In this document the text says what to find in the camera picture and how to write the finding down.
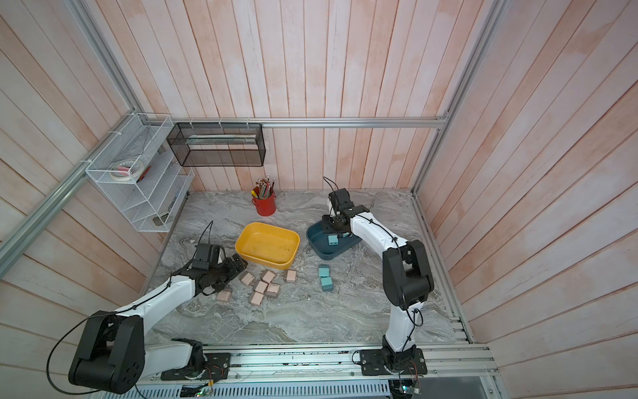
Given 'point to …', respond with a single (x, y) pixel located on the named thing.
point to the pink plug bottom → (257, 298)
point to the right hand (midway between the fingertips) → (326, 224)
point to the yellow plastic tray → (267, 244)
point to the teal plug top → (324, 270)
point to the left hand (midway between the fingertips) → (240, 272)
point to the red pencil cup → (263, 196)
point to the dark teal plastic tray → (320, 242)
